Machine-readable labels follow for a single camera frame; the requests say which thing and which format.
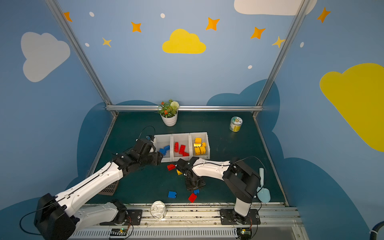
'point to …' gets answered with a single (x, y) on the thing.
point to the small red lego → (185, 154)
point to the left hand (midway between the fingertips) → (157, 154)
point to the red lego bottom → (192, 197)
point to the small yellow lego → (204, 144)
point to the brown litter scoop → (110, 189)
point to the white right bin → (204, 138)
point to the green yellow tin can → (235, 123)
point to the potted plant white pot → (170, 121)
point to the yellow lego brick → (197, 151)
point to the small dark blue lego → (166, 148)
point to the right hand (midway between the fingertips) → (194, 188)
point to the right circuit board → (245, 233)
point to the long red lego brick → (182, 149)
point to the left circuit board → (118, 232)
